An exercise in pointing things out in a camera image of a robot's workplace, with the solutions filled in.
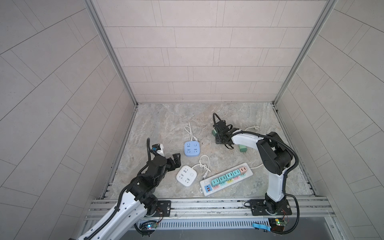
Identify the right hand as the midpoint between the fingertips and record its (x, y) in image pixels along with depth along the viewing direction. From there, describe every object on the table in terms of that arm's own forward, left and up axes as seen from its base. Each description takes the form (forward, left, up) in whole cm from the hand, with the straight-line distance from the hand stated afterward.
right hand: (218, 139), depth 99 cm
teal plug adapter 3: (-28, +3, +8) cm, 29 cm away
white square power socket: (-24, +21, +4) cm, 32 cm away
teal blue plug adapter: (-29, +7, +8) cm, 31 cm away
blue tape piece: (-48, -12, +3) cm, 49 cm away
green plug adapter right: (-10, -13, +4) cm, 17 cm away
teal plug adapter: (-26, -5, +8) cm, 27 cm away
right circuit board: (-47, -20, 0) cm, 51 cm away
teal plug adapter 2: (-27, -1, +8) cm, 28 cm away
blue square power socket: (-8, +18, +5) cm, 20 cm away
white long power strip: (-29, +11, +4) cm, 31 cm away
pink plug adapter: (-24, -9, +8) cm, 27 cm away
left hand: (-16, +25, +13) cm, 32 cm away
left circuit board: (-45, +36, +5) cm, 58 cm away
